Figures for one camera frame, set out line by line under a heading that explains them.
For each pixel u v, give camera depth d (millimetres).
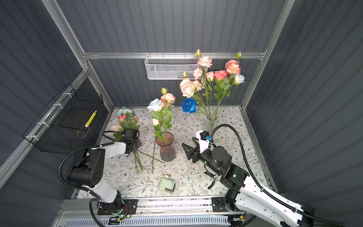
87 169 475
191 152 571
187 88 707
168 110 700
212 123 917
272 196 445
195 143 678
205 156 581
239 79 782
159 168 874
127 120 1081
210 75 788
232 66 740
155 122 733
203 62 708
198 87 790
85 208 753
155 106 658
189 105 630
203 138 550
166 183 784
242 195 621
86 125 706
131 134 772
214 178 825
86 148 510
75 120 756
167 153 929
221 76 769
